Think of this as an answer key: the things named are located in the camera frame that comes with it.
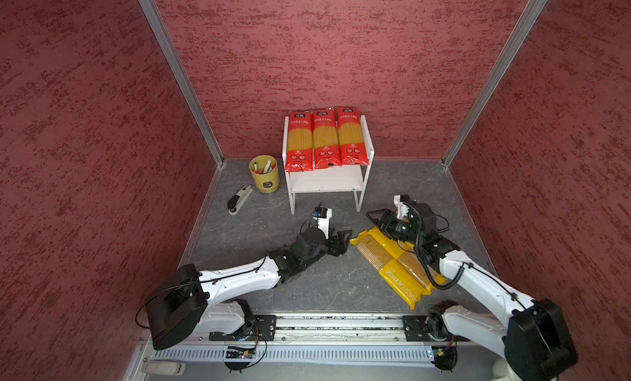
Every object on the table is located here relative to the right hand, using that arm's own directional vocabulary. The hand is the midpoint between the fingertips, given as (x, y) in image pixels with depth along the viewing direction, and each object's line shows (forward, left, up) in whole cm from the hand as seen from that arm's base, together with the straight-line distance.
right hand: (366, 221), depth 81 cm
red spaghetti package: (+21, +13, +19) cm, 31 cm away
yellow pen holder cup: (+29, +39, -6) cm, 49 cm away
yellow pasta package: (-10, -13, -15) cm, 22 cm away
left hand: (-5, +8, -1) cm, 10 cm away
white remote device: (-38, +59, -10) cm, 70 cm away
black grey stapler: (+18, +50, -11) cm, 55 cm away
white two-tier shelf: (+17, +6, +2) cm, 19 cm away
